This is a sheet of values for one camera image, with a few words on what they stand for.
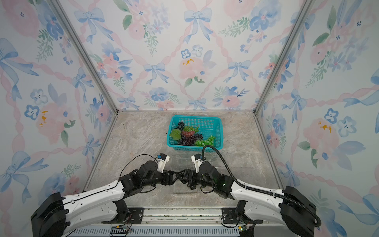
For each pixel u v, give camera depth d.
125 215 0.66
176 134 0.95
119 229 0.73
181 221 0.73
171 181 0.69
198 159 0.72
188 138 0.98
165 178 0.68
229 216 0.73
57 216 0.41
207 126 1.09
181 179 0.68
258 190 0.49
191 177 0.67
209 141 0.97
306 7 0.69
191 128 1.04
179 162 0.93
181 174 0.71
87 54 0.87
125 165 0.92
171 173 0.70
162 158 0.72
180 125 1.03
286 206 0.42
